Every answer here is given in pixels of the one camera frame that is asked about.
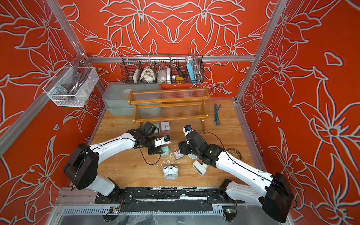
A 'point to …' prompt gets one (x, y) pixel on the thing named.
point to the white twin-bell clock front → (171, 172)
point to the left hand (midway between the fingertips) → (161, 147)
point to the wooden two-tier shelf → (161, 105)
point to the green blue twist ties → (216, 120)
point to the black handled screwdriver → (178, 70)
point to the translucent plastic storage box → (116, 96)
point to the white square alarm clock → (165, 126)
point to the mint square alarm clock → (157, 130)
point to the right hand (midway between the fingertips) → (179, 143)
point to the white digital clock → (199, 168)
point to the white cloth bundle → (147, 75)
